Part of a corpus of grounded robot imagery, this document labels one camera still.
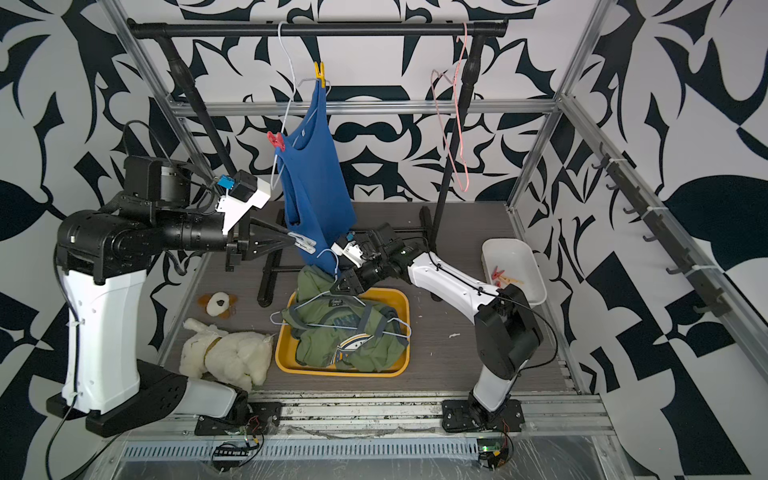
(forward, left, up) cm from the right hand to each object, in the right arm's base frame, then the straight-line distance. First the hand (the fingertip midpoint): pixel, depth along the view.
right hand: (336, 284), depth 77 cm
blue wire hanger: (-3, +2, +1) cm, 3 cm away
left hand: (-5, +4, +28) cm, 29 cm away
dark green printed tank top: (-9, -1, -8) cm, 12 cm away
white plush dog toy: (-16, +22, -7) cm, 28 cm away
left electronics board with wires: (-34, +26, -22) cm, 48 cm away
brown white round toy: (+2, +38, -16) cm, 41 cm away
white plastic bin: (+19, -54, -20) cm, 61 cm away
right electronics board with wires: (-34, -37, -20) cm, 54 cm away
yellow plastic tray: (-11, +15, -16) cm, 25 cm away
